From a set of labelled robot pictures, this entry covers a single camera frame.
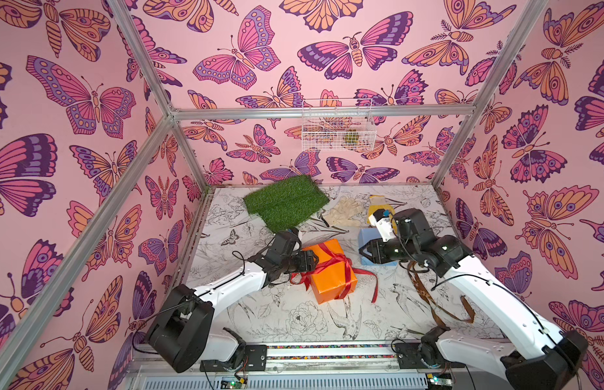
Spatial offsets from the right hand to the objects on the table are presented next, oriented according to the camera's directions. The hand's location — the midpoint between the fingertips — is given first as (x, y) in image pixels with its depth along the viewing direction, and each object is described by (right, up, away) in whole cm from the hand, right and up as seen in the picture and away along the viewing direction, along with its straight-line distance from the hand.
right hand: (365, 247), depth 74 cm
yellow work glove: (+16, +15, +40) cm, 45 cm away
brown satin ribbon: (+26, -21, +10) cm, 35 cm away
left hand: (-15, -6, +12) cm, 20 cm away
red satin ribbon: (-18, -12, +10) cm, 24 cm away
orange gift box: (-9, -11, +6) cm, 15 cm away
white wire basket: (-6, +45, +21) cm, 50 cm away
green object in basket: (0, +39, +21) cm, 44 cm away
